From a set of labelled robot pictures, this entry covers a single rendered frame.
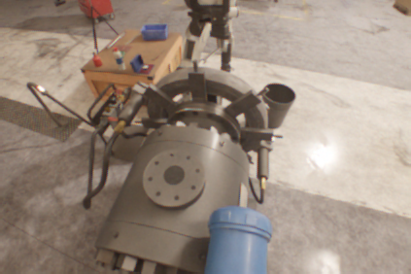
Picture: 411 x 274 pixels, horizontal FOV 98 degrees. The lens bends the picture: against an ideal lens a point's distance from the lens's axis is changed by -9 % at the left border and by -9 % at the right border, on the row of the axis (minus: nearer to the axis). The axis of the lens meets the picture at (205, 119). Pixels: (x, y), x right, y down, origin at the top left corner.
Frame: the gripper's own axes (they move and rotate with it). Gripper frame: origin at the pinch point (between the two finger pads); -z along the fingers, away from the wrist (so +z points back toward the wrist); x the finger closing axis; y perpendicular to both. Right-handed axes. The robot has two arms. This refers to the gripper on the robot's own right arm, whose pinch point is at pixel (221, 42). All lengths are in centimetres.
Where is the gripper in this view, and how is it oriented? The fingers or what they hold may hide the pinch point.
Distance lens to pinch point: 110.8
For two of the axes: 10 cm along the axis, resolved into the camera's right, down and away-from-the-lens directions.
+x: -8.1, -3.8, 4.5
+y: -5.9, 6.2, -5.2
